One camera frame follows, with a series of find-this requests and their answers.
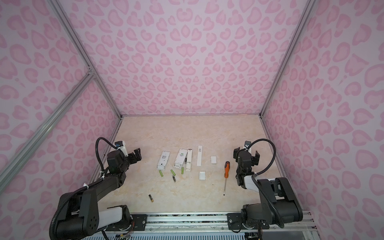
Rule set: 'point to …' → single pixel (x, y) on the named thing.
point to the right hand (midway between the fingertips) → (248, 148)
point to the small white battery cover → (213, 160)
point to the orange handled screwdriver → (227, 165)
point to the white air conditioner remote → (163, 160)
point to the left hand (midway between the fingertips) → (132, 148)
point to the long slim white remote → (189, 160)
